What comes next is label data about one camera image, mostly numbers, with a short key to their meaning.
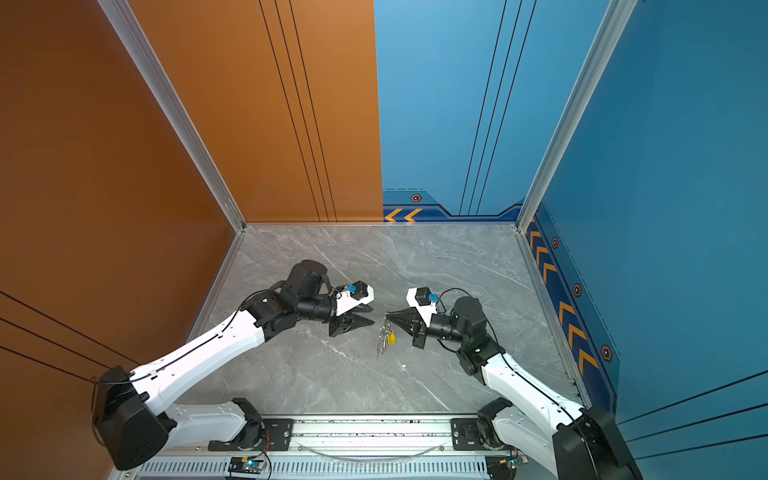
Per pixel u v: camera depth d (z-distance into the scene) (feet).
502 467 2.31
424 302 2.02
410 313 2.23
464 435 2.37
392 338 2.38
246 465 2.32
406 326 2.29
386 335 2.33
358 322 2.12
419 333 2.09
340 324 2.04
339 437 2.48
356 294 1.97
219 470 2.28
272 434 2.42
